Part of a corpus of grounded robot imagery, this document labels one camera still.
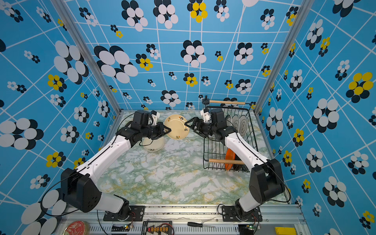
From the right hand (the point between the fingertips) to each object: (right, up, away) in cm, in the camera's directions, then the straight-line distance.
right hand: (191, 126), depth 80 cm
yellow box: (+45, -49, -12) cm, 67 cm away
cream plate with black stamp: (-8, +2, +1) cm, 9 cm away
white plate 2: (+36, +1, +18) cm, 40 cm away
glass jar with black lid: (+11, +19, +32) cm, 39 cm away
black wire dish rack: (+16, -19, +13) cm, 28 cm away
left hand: (-10, -1, -1) cm, 10 cm away
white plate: (+30, +3, +16) cm, 34 cm away
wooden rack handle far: (+28, +18, +35) cm, 49 cm away
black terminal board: (-16, -48, -12) cm, 52 cm away
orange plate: (+24, -18, +11) cm, 32 cm away
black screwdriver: (+4, -48, -9) cm, 49 cm away
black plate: (+27, -22, -1) cm, 35 cm away
